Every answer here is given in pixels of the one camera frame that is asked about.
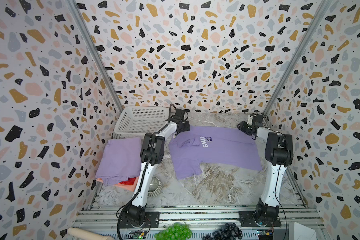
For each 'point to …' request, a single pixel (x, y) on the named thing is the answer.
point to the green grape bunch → (177, 231)
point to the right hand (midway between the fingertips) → (238, 122)
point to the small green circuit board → (136, 235)
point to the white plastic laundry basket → (136, 121)
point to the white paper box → (299, 232)
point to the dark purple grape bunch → (230, 231)
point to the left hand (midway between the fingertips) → (190, 124)
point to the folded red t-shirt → (130, 181)
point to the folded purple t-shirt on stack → (120, 159)
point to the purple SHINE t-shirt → (197, 144)
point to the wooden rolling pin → (84, 234)
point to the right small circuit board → (264, 234)
